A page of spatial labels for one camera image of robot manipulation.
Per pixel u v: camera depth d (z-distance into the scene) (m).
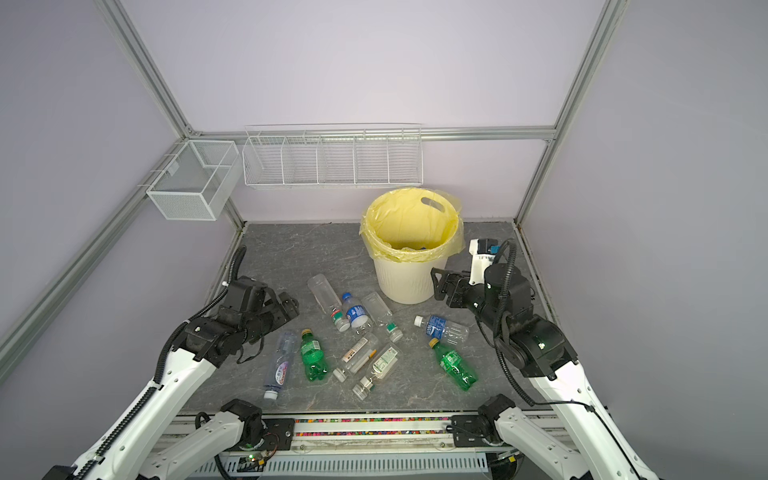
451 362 0.80
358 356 0.81
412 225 0.98
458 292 0.56
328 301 0.97
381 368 0.79
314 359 0.84
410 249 0.75
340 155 0.98
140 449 0.39
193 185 0.97
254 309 0.58
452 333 0.85
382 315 0.91
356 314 0.89
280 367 0.80
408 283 0.87
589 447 0.38
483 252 0.54
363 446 0.73
